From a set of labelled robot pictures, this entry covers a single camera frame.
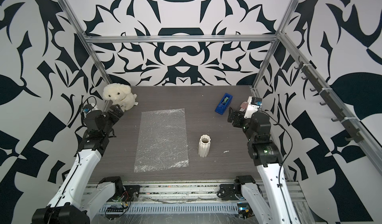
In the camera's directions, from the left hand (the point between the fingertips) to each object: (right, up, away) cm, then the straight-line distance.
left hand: (112, 108), depth 78 cm
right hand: (+62, +1, -9) cm, 62 cm away
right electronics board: (+66, -48, -7) cm, 82 cm away
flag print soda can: (+78, +1, +27) cm, 83 cm away
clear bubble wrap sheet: (+23, -21, +13) cm, 34 cm away
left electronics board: (+4, -50, -5) cm, 51 cm away
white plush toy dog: (-3, +7, +16) cm, 18 cm away
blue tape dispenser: (+63, +2, +26) cm, 68 cm away
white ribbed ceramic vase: (+47, -18, -4) cm, 51 cm away
